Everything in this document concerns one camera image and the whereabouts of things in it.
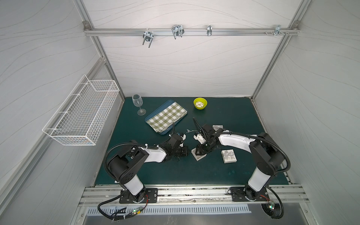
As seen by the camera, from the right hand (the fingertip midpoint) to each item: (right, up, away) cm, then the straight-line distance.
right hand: (198, 152), depth 89 cm
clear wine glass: (-44, +33, +14) cm, 57 cm away
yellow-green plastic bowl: (+6, +36, +27) cm, 45 cm away
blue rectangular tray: (-27, +28, +23) cm, 45 cm away
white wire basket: (-61, +23, -20) cm, 68 cm away
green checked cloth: (-25, +19, +16) cm, 35 cm away
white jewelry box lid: (+14, +15, +10) cm, 23 cm away
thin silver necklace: (-5, +12, +12) cm, 18 cm away
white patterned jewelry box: (+18, -1, -4) cm, 19 cm away
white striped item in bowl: (+3, +32, +23) cm, 39 cm away
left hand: (-4, 0, -1) cm, 4 cm away
